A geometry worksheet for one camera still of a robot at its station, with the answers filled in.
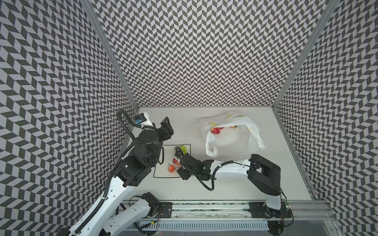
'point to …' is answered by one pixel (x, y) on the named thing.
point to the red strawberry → (215, 130)
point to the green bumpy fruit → (184, 150)
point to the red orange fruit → (234, 126)
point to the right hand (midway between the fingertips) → (182, 170)
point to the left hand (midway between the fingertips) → (162, 122)
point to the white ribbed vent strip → (214, 226)
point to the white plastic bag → (230, 134)
